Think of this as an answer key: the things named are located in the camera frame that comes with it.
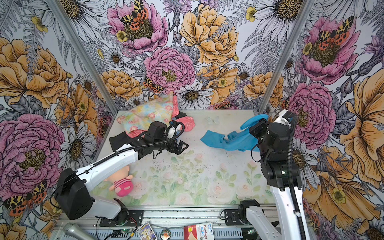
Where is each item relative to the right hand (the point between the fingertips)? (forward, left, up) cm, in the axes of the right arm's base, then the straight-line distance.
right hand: (257, 123), depth 62 cm
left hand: (+3, +34, -21) cm, 40 cm away
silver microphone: (-30, +81, -35) cm, 93 cm away
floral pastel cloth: (+26, +59, -22) cm, 68 cm away
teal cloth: (0, +2, -13) cm, 13 cm away
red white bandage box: (-32, +23, -35) cm, 53 cm away
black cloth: (+36, +36, -31) cm, 59 cm away
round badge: (-33, +41, -39) cm, 65 cm away
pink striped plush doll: (-12, +63, -32) cm, 72 cm away
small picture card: (-32, +49, -37) cm, 69 cm away
